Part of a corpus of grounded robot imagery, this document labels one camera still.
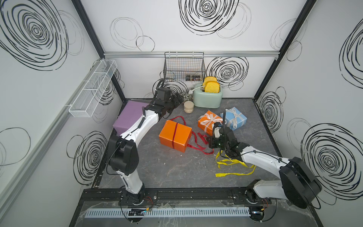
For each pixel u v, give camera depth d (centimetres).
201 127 99
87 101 73
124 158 46
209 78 105
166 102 67
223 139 67
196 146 94
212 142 75
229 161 86
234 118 97
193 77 87
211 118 97
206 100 107
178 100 77
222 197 76
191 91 107
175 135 87
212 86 102
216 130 77
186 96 120
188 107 109
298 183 42
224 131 65
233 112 101
